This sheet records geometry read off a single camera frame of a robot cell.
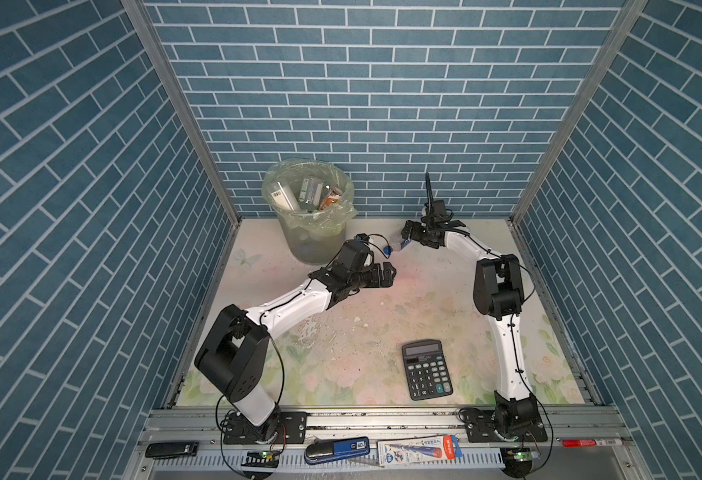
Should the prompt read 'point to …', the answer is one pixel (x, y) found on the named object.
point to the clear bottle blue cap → (388, 250)
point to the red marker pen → (590, 443)
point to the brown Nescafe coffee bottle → (333, 197)
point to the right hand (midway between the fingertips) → (410, 230)
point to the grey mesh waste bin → (308, 249)
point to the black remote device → (164, 450)
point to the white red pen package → (422, 449)
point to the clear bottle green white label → (311, 193)
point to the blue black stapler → (334, 449)
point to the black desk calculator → (426, 369)
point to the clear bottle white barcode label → (283, 197)
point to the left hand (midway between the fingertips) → (385, 272)
